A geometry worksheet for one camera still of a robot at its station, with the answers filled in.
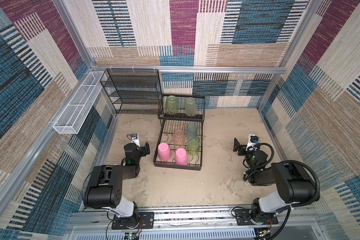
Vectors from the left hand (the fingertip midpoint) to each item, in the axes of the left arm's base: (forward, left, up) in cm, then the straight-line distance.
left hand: (138, 141), depth 94 cm
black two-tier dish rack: (+18, -19, -5) cm, 27 cm away
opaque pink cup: (-13, -26, +3) cm, 29 cm away
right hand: (-2, -63, +4) cm, 63 cm away
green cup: (+12, -21, +18) cm, 30 cm away
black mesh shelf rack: (+38, +8, +9) cm, 40 cm away
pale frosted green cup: (+11, -32, +18) cm, 38 cm away
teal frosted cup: (+4, -32, +2) cm, 33 cm away
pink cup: (-10, -17, +4) cm, 20 cm away
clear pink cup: (-1, -25, +4) cm, 25 cm away
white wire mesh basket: (-4, +25, +25) cm, 36 cm away
